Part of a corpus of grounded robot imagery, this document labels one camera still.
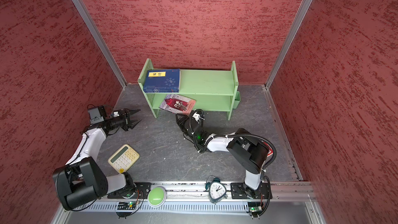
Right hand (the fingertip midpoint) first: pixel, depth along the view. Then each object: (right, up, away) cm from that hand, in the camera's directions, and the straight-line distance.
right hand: (174, 119), depth 84 cm
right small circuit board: (+41, -40, -14) cm, 58 cm away
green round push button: (-6, -35, -14) cm, 38 cm away
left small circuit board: (-21, -40, -12) cm, 47 cm away
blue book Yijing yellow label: (-5, +21, -5) cm, 22 cm away
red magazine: (0, +8, +8) cm, 11 cm away
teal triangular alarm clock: (+23, -32, -13) cm, 42 cm away
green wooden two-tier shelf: (+22, +16, -5) cm, 27 cm away
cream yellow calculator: (-27, -22, -2) cm, 35 cm away
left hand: (-17, +3, -4) cm, 17 cm away
